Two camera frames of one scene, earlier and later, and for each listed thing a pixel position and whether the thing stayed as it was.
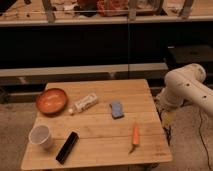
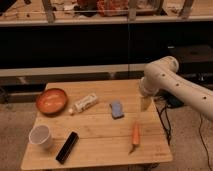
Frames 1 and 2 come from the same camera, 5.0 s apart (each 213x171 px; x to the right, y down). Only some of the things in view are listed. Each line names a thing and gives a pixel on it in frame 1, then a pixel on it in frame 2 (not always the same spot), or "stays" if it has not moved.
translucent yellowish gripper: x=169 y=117 → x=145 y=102
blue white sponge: x=116 y=112 stays
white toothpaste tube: x=86 y=102 stays
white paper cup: x=40 y=137 stays
